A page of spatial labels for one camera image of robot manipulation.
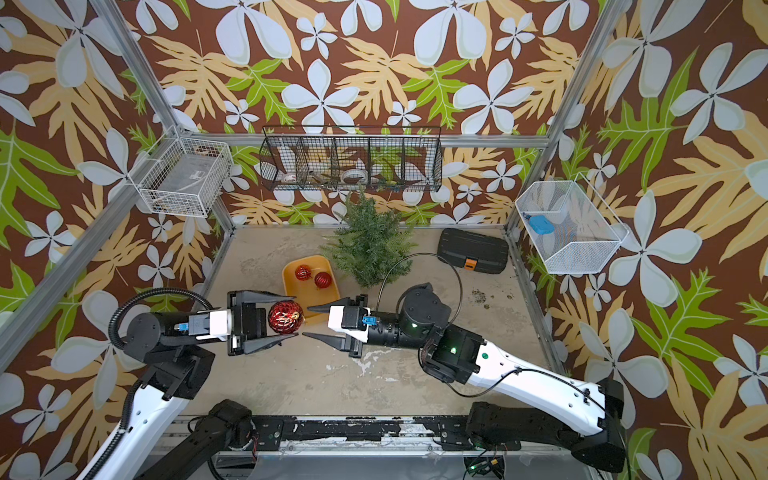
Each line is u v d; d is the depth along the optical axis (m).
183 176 0.86
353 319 0.39
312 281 1.01
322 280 0.99
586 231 0.78
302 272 1.01
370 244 0.76
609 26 0.70
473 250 1.05
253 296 0.46
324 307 0.49
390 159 0.96
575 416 0.39
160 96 0.82
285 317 0.45
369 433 0.75
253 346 0.45
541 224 0.85
